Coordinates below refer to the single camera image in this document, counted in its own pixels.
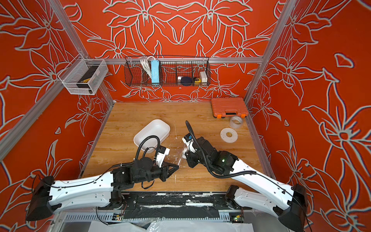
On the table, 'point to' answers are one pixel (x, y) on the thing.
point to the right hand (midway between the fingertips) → (182, 154)
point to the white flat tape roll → (228, 139)
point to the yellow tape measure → (197, 80)
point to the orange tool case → (229, 107)
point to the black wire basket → (167, 71)
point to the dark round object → (186, 81)
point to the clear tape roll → (236, 122)
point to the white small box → (203, 76)
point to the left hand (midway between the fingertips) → (179, 168)
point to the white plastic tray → (157, 127)
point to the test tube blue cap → (182, 154)
